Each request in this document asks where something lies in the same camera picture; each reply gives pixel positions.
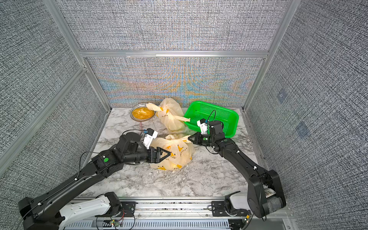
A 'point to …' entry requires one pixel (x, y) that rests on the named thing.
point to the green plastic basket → (197, 110)
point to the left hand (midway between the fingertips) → (169, 153)
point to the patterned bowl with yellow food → (141, 112)
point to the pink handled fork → (141, 125)
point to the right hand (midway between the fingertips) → (188, 134)
